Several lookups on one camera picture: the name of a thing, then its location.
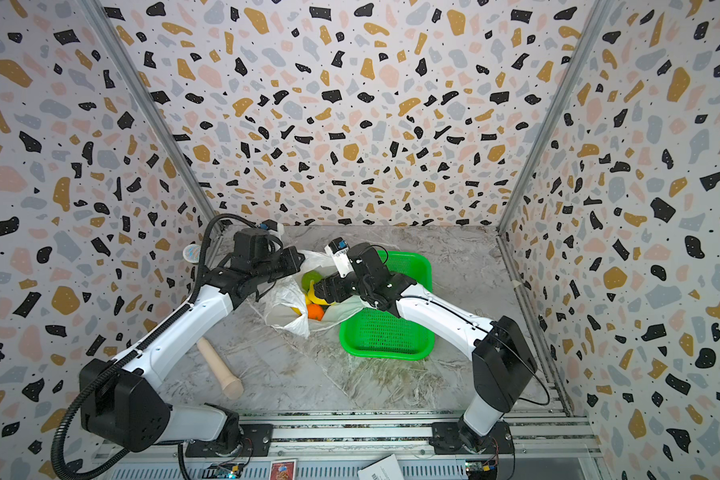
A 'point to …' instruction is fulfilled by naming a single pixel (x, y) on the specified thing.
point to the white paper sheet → (385, 468)
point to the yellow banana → (312, 297)
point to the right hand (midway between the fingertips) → (318, 276)
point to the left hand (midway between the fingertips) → (305, 250)
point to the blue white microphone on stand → (191, 253)
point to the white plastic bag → (287, 304)
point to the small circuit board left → (225, 470)
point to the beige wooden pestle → (231, 384)
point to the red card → (283, 469)
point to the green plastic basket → (374, 332)
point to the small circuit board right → (481, 469)
